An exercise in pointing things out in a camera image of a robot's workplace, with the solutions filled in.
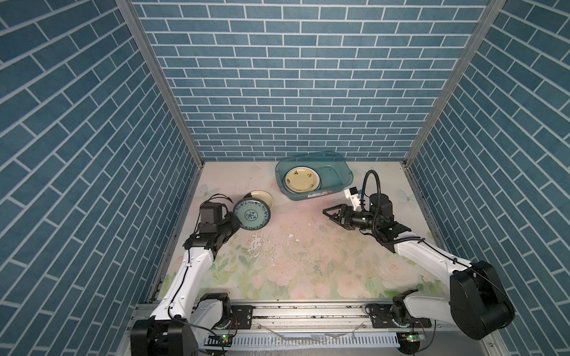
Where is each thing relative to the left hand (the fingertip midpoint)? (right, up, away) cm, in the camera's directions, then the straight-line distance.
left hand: (243, 219), depth 84 cm
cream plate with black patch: (+3, +8, +22) cm, 23 cm away
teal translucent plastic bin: (+39, +23, +35) cm, 57 cm away
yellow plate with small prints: (+23, +15, +25) cm, 37 cm away
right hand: (+32, +2, -5) cm, 32 cm away
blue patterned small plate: (+2, +1, +5) cm, 5 cm away
